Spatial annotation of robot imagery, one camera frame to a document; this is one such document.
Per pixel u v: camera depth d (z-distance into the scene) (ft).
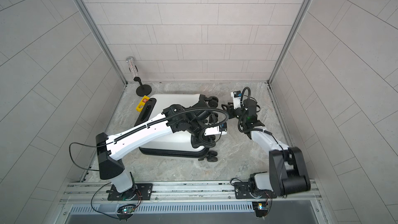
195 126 1.82
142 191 2.40
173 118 1.50
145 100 3.44
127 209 2.11
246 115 2.15
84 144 1.35
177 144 2.20
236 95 2.42
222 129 1.83
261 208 2.23
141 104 3.36
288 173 1.37
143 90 3.66
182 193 2.33
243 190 2.34
